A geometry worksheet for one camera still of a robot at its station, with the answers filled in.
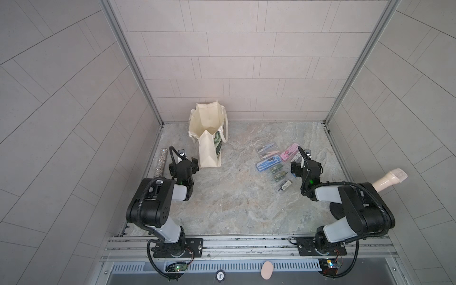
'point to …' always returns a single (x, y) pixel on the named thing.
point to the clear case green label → (274, 168)
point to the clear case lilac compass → (266, 146)
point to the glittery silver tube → (160, 167)
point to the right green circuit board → (329, 267)
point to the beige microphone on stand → (393, 177)
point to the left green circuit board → (177, 267)
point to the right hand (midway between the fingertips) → (303, 159)
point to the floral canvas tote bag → (208, 123)
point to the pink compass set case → (290, 152)
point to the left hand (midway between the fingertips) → (185, 157)
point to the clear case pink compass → (271, 154)
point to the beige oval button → (266, 270)
